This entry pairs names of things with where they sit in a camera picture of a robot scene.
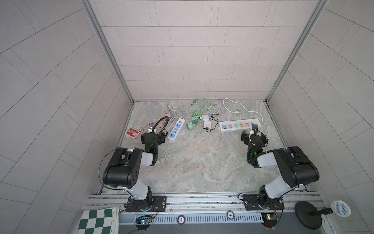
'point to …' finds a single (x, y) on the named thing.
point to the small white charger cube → (205, 117)
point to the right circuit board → (270, 220)
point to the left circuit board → (143, 222)
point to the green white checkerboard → (103, 221)
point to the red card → (132, 132)
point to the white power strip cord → (237, 112)
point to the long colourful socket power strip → (230, 126)
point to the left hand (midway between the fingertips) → (155, 129)
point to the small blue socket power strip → (176, 130)
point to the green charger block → (190, 126)
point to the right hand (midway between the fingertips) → (252, 129)
